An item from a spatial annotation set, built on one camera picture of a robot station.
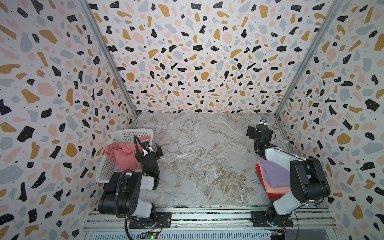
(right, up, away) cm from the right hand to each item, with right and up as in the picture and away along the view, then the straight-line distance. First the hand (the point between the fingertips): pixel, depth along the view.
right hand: (258, 125), depth 92 cm
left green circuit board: (-59, -52, -21) cm, 82 cm away
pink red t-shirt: (-81, -17, -3) cm, 83 cm away
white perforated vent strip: (-43, -52, -21) cm, 71 cm away
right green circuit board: (+1, -53, -20) cm, 56 cm away
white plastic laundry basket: (-89, -24, -6) cm, 92 cm away
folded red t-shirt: (+1, -37, -12) cm, 39 cm away
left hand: (-67, -11, -5) cm, 68 cm away
